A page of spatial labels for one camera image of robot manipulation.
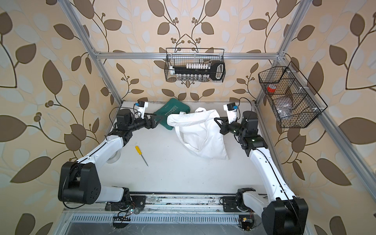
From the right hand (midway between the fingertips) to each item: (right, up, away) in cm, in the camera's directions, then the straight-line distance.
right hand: (215, 118), depth 75 cm
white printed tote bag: (-8, -7, +4) cm, 11 cm away
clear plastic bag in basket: (+35, +6, -1) cm, 36 cm away
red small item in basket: (+32, +16, +6) cm, 36 cm away
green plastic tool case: (-27, +9, +37) cm, 46 cm away
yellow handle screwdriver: (-47, -21, +19) cm, 55 cm away
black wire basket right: (+40, +8, -1) cm, 41 cm away
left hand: (-32, +2, +6) cm, 33 cm away
